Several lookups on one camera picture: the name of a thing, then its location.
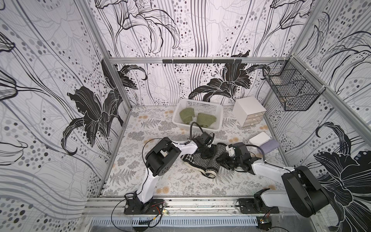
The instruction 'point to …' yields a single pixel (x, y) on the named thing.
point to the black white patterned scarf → (208, 166)
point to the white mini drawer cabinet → (248, 110)
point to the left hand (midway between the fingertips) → (217, 158)
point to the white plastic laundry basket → (215, 109)
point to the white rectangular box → (260, 138)
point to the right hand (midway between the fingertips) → (216, 160)
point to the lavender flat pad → (269, 145)
